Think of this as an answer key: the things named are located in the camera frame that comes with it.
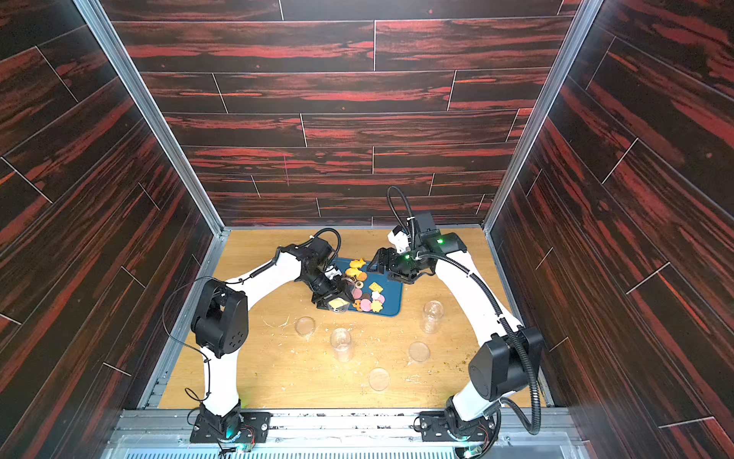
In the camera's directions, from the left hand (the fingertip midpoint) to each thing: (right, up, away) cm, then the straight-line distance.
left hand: (351, 304), depth 87 cm
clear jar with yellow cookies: (-1, +6, -4) cm, 8 cm away
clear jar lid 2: (-16, -8, +7) cm, 19 cm away
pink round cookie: (+1, +2, +11) cm, 11 cm away
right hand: (+10, +11, -7) cm, 16 cm away
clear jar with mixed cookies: (-3, -12, +1) cm, 12 cm away
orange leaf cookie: (0, +9, +18) cm, 20 cm away
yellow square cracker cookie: (+8, +4, +14) cm, 17 cm away
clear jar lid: (+21, -15, +1) cm, 26 cm away
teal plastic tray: (+13, -1, +7) cm, 15 cm away
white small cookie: (+8, +1, +11) cm, 14 cm away
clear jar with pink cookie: (+26, -2, -1) cm, 26 cm away
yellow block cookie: (-4, +1, -3) cm, 5 cm away
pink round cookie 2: (+5, -2, +8) cm, 9 cm away
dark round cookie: (+5, +1, +11) cm, 12 cm away
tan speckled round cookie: (+3, +7, +17) cm, 19 cm away
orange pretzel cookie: (+2, -2, +8) cm, 9 cm away
